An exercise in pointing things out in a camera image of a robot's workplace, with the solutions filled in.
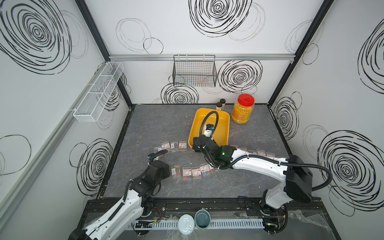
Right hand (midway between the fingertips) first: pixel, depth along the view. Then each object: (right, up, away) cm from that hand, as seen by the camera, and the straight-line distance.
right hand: (196, 141), depth 79 cm
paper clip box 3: (-6, -19, +4) cm, 20 cm away
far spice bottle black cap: (+20, +26, +34) cm, 47 cm away
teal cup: (+3, -36, -8) cm, 37 cm away
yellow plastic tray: (+17, +3, +18) cm, 25 cm away
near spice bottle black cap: (+17, +22, +30) cm, 41 cm away
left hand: (-17, -16, +6) cm, 24 cm away
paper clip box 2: (-24, -7, +14) cm, 29 cm away
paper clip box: (-20, -5, +15) cm, 25 cm away
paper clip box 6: (+40, -9, +12) cm, 43 cm away
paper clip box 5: (+5, -18, +5) cm, 19 cm away
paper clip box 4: (0, -19, +4) cm, 19 cm away
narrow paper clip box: (-12, -18, +5) cm, 22 cm away
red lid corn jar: (+32, +17, +23) cm, 43 cm away
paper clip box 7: (+46, -10, +12) cm, 48 cm away
